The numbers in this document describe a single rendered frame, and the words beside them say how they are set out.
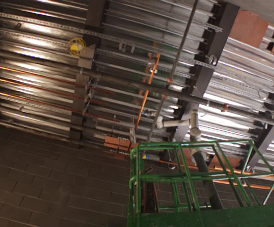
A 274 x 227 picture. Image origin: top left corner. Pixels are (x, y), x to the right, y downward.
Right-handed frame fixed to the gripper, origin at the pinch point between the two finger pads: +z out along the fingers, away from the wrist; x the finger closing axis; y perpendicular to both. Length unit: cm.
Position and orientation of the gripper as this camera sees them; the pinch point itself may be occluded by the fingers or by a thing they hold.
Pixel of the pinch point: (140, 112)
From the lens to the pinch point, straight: 317.7
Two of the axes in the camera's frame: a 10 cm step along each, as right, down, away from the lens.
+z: -9.3, -1.0, -3.5
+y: 2.6, -8.5, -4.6
